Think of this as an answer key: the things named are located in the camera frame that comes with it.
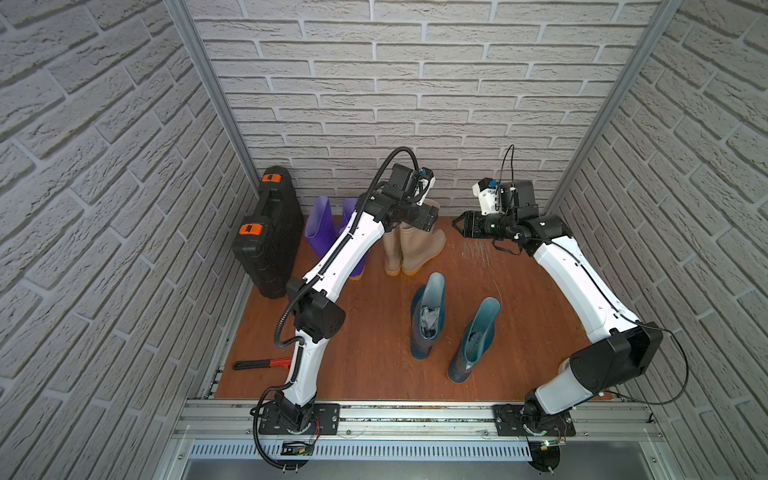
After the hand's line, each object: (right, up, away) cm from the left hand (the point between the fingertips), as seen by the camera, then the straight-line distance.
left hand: (432, 208), depth 81 cm
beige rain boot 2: (-3, -11, +9) cm, 15 cm away
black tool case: (-46, -10, +2) cm, 47 cm away
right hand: (+9, -4, -2) cm, 10 cm away
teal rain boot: (-2, -28, -6) cm, 29 cm away
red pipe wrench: (-47, -44, +1) cm, 64 cm away
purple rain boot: (-32, -5, 0) cm, 32 cm away
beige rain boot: (-11, -13, +7) cm, 19 cm away
